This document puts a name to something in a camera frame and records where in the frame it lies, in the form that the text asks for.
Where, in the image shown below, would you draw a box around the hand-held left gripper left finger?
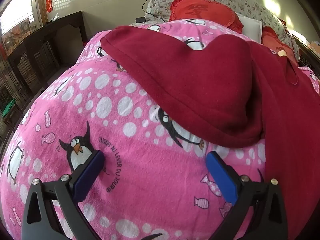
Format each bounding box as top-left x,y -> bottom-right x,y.
21,151 -> 105,240

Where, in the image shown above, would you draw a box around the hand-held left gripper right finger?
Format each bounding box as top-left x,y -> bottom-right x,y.
205,151 -> 288,240

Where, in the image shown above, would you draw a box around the white pillow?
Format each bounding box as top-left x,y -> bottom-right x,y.
235,13 -> 263,42

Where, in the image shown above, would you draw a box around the dark wooden cabinet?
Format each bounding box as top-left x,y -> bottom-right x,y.
7,11 -> 87,93

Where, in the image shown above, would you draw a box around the dark wooden headboard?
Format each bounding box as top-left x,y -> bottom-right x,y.
291,34 -> 320,68

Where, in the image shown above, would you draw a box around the black cable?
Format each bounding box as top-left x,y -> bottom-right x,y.
141,0 -> 184,22

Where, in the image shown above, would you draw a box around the pink penguin print blanket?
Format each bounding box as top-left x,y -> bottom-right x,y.
0,19 -> 320,240

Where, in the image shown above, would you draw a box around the window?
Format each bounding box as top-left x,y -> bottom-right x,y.
0,0 -> 38,36

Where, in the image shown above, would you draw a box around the dark red fleece pants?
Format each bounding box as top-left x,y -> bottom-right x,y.
100,24 -> 320,240

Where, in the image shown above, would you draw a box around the colourful boxes at window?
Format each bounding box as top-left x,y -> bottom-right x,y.
2,19 -> 34,55

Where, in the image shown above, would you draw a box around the red heart-shaped cushion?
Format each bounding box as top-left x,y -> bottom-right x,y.
261,26 -> 299,64
169,0 -> 244,33

